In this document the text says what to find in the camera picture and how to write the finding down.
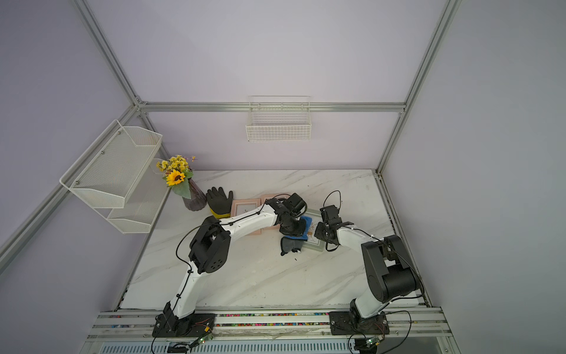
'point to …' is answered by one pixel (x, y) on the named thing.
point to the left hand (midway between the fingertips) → (301, 235)
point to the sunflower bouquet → (177, 173)
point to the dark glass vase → (198, 200)
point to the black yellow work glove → (219, 205)
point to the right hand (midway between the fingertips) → (323, 235)
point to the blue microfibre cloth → (295, 243)
